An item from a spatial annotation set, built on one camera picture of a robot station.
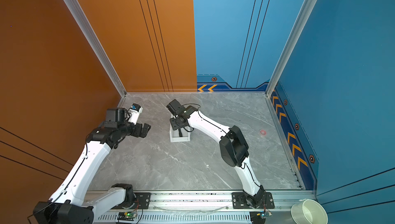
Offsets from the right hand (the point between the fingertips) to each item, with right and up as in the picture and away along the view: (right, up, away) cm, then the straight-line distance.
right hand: (177, 123), depth 89 cm
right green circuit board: (+43, -39, -20) cm, 62 cm away
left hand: (-17, +2, -10) cm, 20 cm away
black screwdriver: (+1, -8, +7) cm, 10 cm away
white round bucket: (+64, -39, -19) cm, 77 cm away
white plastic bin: (-3, -8, +6) cm, 11 cm away
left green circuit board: (-19, -40, -19) cm, 48 cm away
